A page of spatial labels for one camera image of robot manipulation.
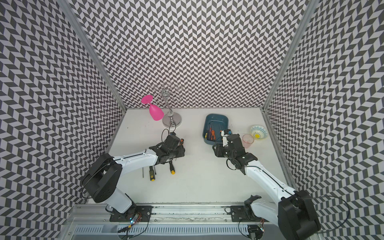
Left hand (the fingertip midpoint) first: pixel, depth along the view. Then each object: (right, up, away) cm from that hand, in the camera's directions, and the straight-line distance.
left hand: (181, 151), depth 91 cm
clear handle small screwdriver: (-21, -12, -6) cm, 25 cm away
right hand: (+20, +2, -7) cm, 22 cm away
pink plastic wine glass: (-17, +24, +6) cm, 30 cm away
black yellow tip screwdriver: (-5, -10, -5) cm, 12 cm away
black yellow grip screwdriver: (+16, +10, +10) cm, 21 cm away
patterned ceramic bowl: (+52, +11, +11) cm, 54 cm away
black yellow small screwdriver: (-16, -11, -6) cm, 21 cm away
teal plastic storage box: (+21, +16, +17) cm, 32 cm away
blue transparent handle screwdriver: (+18, +9, +10) cm, 22 cm away
